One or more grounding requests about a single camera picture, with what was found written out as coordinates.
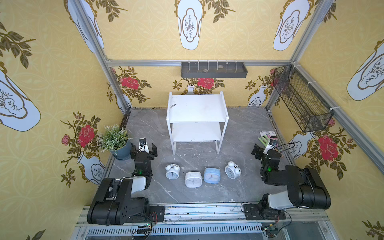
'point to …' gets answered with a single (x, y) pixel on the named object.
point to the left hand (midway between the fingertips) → (145, 144)
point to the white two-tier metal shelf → (196, 118)
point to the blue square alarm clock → (212, 175)
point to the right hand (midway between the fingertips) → (263, 145)
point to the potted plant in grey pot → (115, 139)
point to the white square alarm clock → (193, 179)
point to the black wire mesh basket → (311, 113)
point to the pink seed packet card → (269, 134)
